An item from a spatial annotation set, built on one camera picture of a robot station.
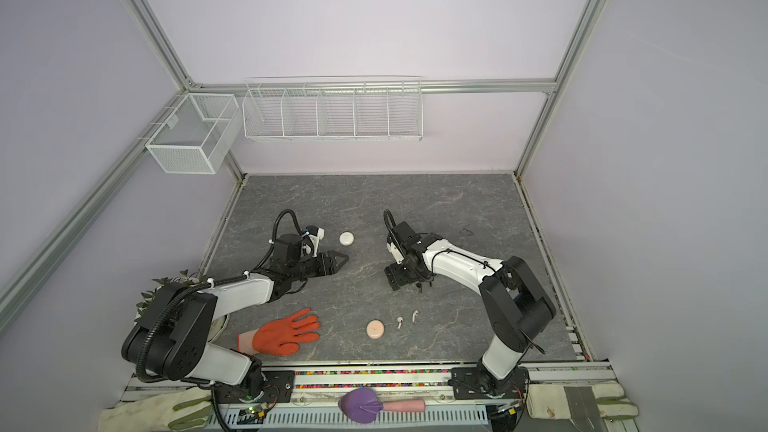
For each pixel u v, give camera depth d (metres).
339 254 0.85
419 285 0.91
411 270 0.74
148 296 0.73
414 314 0.85
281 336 0.81
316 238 0.84
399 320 0.84
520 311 0.46
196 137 0.96
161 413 0.69
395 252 0.76
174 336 0.44
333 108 0.99
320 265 0.81
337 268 0.83
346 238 0.99
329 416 0.71
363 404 0.69
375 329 0.81
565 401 0.70
